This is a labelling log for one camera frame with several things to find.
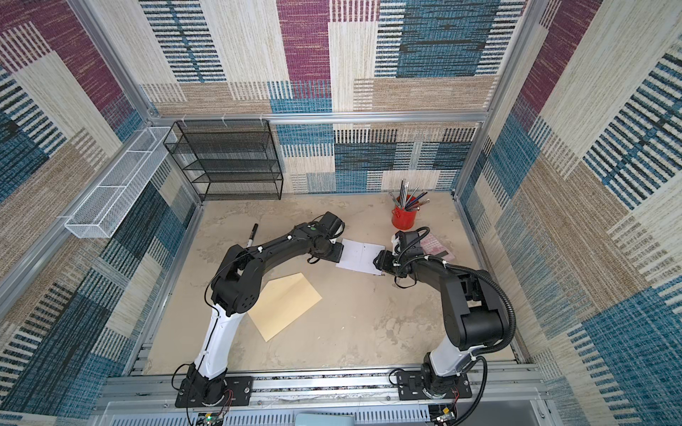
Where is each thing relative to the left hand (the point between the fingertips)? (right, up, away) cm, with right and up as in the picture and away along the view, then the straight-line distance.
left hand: (338, 254), depth 100 cm
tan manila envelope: (-19, -15, -10) cm, 26 cm away
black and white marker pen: (-34, +6, +8) cm, 36 cm away
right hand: (+16, -4, -4) cm, 17 cm away
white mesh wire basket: (-62, +14, -29) cm, 70 cm away
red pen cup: (+26, +13, +6) cm, 29 cm away
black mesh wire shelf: (-45, +37, +9) cm, 59 cm away
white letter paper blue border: (+8, -1, +1) cm, 8 cm away
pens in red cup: (+26, +20, +6) cm, 34 cm away
